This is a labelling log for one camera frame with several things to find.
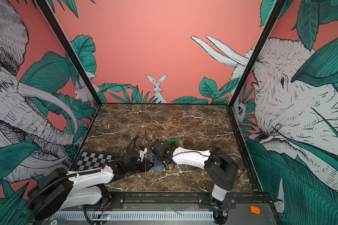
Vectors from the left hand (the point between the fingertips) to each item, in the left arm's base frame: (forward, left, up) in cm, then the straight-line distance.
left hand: (155, 164), depth 82 cm
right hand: (+3, 0, 0) cm, 3 cm away
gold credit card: (+14, -16, -2) cm, 21 cm away
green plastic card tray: (+16, -10, -2) cm, 19 cm away
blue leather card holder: (0, +1, +7) cm, 7 cm away
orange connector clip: (-25, -51, -2) cm, 57 cm away
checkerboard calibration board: (+5, +41, -2) cm, 41 cm away
